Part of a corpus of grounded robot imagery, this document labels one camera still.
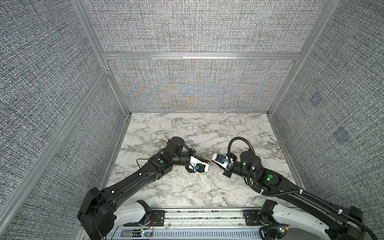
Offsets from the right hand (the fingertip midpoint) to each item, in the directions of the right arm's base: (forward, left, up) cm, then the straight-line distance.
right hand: (214, 156), depth 72 cm
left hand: (0, +4, 0) cm, 4 cm away
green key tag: (+1, +3, -21) cm, 22 cm away
